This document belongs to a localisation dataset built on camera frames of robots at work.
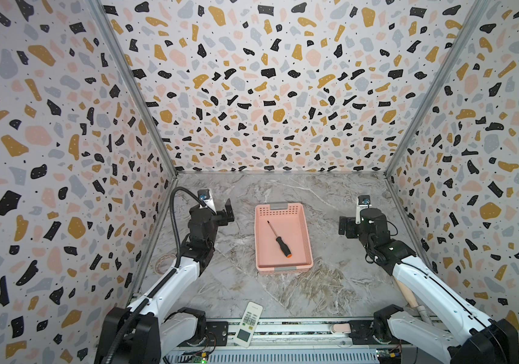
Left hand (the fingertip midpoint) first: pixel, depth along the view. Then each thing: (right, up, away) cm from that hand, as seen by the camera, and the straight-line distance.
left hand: (216, 198), depth 81 cm
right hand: (+48, -5, +1) cm, 49 cm away
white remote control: (+12, -42, -6) cm, 44 cm away
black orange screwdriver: (+26, -22, +11) cm, 35 cm away
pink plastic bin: (+27, -11, +23) cm, 37 cm away
